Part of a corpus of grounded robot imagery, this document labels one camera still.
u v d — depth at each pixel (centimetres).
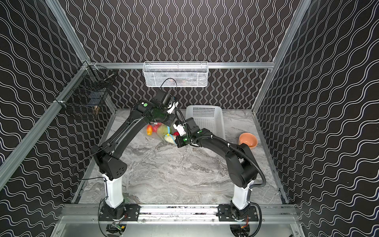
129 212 74
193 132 70
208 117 113
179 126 80
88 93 94
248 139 99
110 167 47
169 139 89
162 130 98
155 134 100
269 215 77
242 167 48
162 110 67
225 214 73
